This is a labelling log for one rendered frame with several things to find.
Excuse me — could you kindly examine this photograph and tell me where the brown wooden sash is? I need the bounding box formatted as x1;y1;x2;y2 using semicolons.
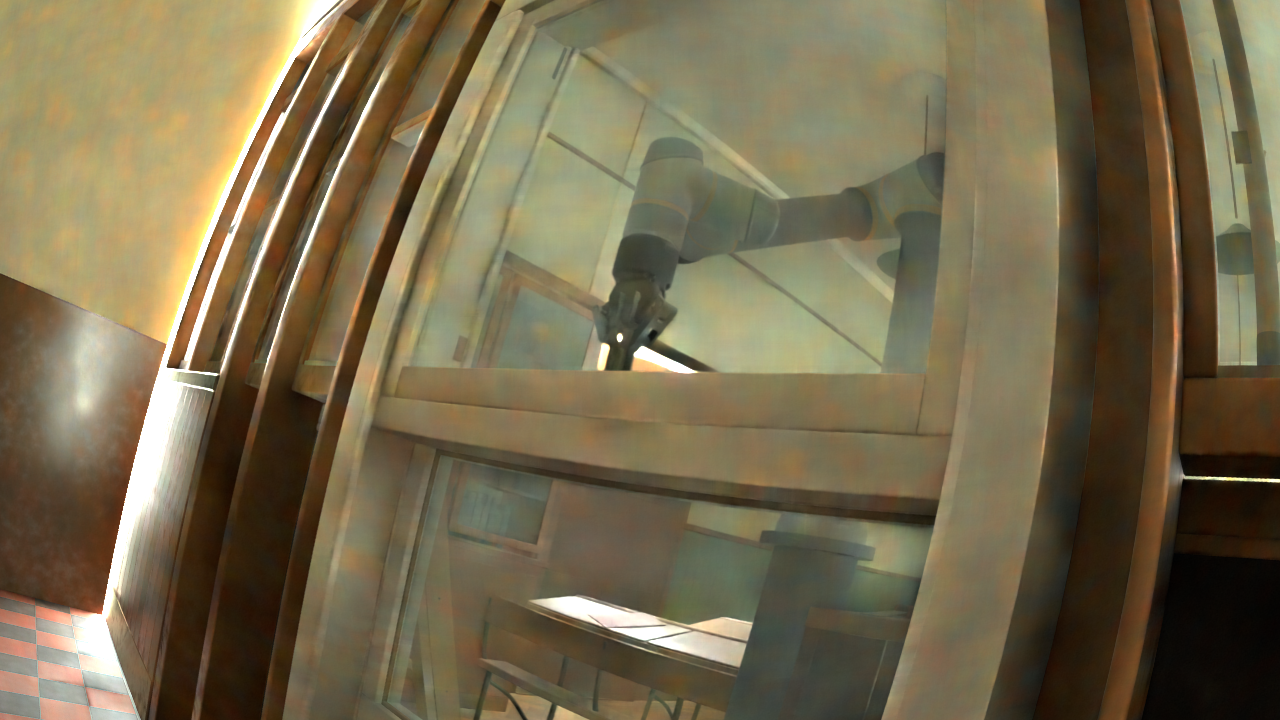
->
378;445;933;720
372;0;1061;521

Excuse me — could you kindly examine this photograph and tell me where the brown wooden table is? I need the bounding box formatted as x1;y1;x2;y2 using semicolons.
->
476;593;757;720

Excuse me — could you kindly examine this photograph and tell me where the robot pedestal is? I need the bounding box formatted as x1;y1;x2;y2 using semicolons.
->
724;530;879;720

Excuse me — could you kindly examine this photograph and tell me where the brown wooden window frame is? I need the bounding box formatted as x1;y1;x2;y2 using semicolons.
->
105;0;1216;720

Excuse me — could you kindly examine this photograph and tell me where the dark brown wall panel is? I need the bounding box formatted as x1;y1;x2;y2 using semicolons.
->
0;273;167;613

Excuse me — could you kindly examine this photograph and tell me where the brown wooden window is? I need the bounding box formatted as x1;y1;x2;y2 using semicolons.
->
1150;0;1280;720

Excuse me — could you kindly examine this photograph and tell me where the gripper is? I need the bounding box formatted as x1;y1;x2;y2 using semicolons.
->
596;236;683;372

